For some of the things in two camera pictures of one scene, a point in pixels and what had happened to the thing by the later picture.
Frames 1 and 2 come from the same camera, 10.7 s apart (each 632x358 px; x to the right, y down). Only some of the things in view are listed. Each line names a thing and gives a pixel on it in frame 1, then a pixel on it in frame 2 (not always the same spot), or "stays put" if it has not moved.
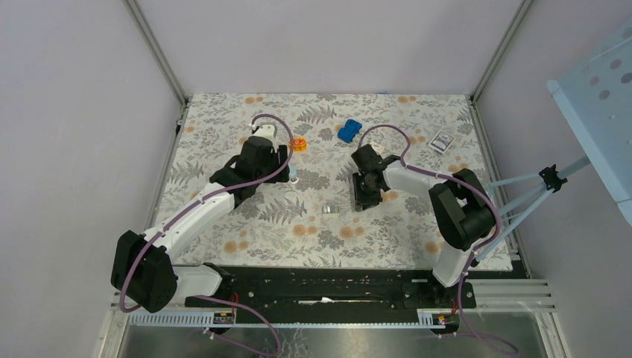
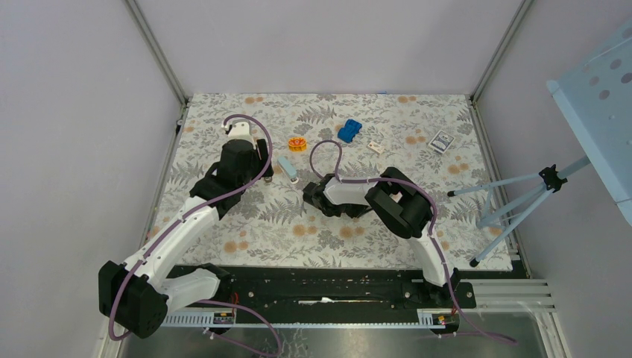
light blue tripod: x=550 y=180 stays put
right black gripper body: x=364 y=195 to x=352 y=210
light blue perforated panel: x=595 y=92 stays put
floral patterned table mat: x=310 y=221 stays put
